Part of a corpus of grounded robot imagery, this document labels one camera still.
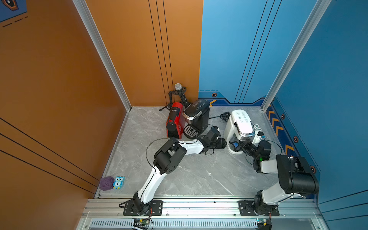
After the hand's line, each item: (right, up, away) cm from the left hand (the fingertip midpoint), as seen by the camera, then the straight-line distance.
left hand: (225, 142), depth 95 cm
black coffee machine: (-20, +19, -10) cm, 30 cm away
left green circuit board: (-48, -36, -24) cm, 65 cm away
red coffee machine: (-33, +13, -7) cm, 36 cm away
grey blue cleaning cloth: (+4, -1, -7) cm, 8 cm away
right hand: (+7, +4, -4) cm, 9 cm away
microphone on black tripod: (-31, +36, +4) cm, 47 cm away
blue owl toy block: (-65, -21, -15) cm, 70 cm away
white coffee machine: (+5, +12, -15) cm, 20 cm away
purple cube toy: (-70, -19, -18) cm, 75 cm away
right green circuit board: (+12, -36, -26) cm, 46 cm away
